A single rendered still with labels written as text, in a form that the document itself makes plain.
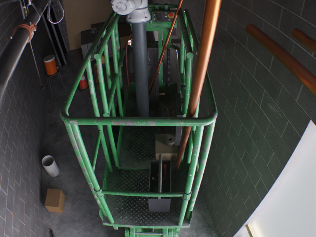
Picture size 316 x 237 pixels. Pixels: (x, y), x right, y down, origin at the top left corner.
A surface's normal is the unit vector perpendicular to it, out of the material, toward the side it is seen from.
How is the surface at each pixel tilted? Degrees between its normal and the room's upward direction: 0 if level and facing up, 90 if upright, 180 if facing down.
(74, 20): 90
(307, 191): 90
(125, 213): 0
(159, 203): 90
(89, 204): 0
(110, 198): 0
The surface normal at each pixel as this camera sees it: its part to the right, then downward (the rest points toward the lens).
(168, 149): -0.02, -0.72
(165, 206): -0.04, 0.69
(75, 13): 0.24, 0.67
